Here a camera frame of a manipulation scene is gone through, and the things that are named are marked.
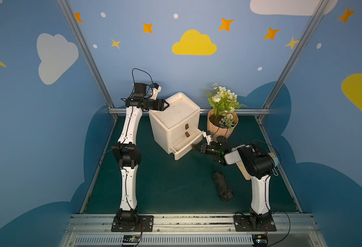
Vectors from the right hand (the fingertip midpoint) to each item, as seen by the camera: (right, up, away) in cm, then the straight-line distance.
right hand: (194, 145), depth 97 cm
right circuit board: (+30, -44, -24) cm, 58 cm away
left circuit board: (-32, -42, -25) cm, 59 cm away
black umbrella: (+14, -24, -19) cm, 33 cm away
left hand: (-19, +27, -5) cm, 33 cm away
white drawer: (-5, +1, +2) cm, 5 cm away
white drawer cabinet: (-11, +11, -13) cm, 20 cm away
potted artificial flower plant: (+19, +19, +2) cm, 27 cm away
